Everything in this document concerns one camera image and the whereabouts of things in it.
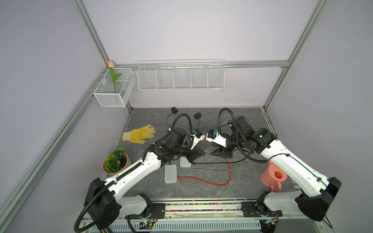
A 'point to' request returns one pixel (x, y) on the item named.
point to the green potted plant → (116, 162)
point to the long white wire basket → (183, 76)
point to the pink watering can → (273, 176)
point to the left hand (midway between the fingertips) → (203, 154)
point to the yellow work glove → (136, 136)
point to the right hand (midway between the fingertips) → (213, 148)
